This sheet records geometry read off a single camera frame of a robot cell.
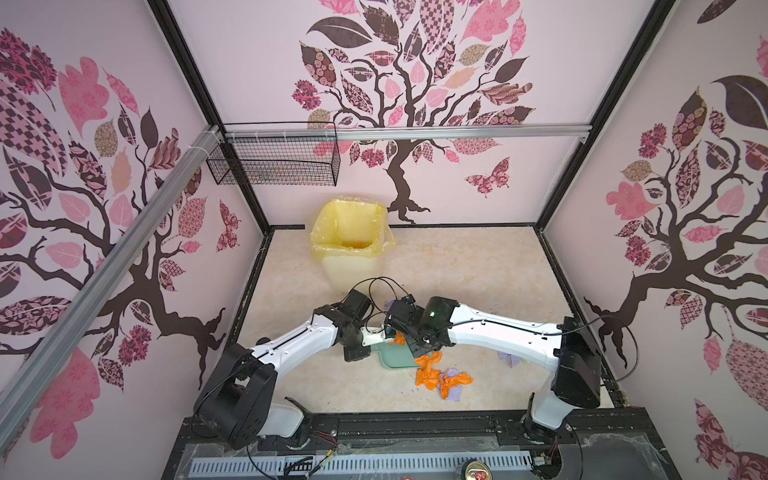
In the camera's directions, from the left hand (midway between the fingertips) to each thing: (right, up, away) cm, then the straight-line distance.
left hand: (361, 348), depth 85 cm
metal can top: (+27, -17, -25) cm, 40 cm away
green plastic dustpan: (+10, -2, -2) cm, 10 cm away
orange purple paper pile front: (+25, -8, -5) cm, 26 cm away
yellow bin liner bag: (-5, +37, +12) cm, 39 cm away
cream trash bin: (-6, +21, +11) cm, 24 cm away
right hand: (+16, +5, -7) cm, 18 cm away
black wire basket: (-29, +61, +9) cm, 68 cm away
